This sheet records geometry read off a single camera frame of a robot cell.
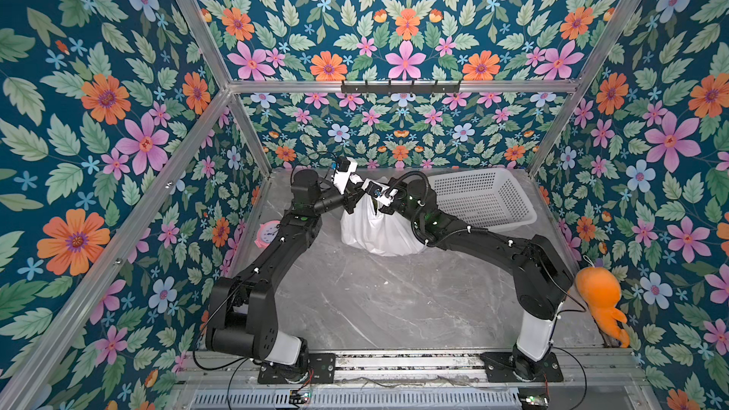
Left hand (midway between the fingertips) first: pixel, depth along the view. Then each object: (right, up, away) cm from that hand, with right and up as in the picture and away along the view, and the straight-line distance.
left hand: (374, 185), depth 76 cm
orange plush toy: (+66, -31, +5) cm, 73 cm away
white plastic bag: (-1, -13, +7) cm, 15 cm away
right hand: (+4, +5, +6) cm, 9 cm away
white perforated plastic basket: (+43, -5, +35) cm, 56 cm away
